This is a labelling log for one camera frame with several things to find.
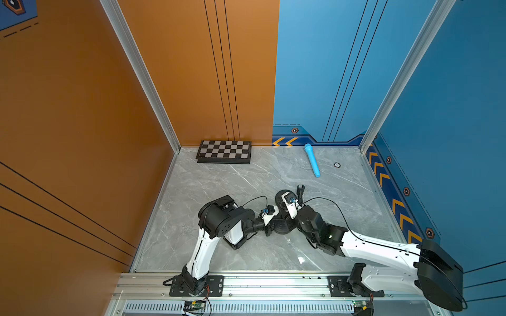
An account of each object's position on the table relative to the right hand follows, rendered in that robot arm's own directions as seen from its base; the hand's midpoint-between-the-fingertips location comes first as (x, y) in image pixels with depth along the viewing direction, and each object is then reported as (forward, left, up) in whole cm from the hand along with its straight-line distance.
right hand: (283, 206), depth 80 cm
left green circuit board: (-32, +33, -16) cm, 49 cm away
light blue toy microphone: (+44, -19, -9) cm, 49 cm away
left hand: (0, -1, -11) cm, 11 cm away
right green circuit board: (-31, -28, -17) cm, 45 cm away
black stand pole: (+13, -10, -10) cm, 20 cm away
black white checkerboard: (+40, +30, -9) cm, 51 cm away
